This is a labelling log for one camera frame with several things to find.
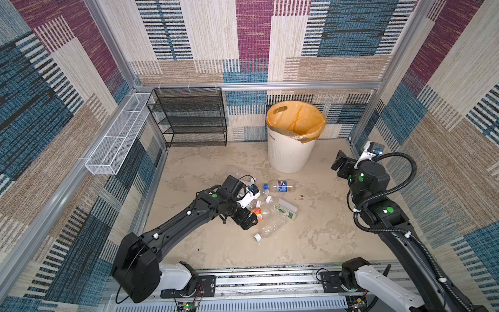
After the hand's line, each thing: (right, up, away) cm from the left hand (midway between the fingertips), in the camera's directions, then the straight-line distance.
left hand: (249, 214), depth 80 cm
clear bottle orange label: (+4, -1, +7) cm, 8 cm away
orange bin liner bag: (+27, +43, +24) cm, 56 cm away
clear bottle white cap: (+10, -5, +4) cm, 12 cm away
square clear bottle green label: (+17, 0, +9) cm, 19 cm away
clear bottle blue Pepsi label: (+17, +9, +16) cm, 25 cm away
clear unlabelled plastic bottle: (0, +11, +20) cm, 23 cm away
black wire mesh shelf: (-33, +46, +29) cm, 64 cm away
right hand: (+37, +22, -10) cm, 44 cm away
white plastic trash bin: (+18, +25, +15) cm, 34 cm away
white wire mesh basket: (-65, +26, +13) cm, 71 cm away
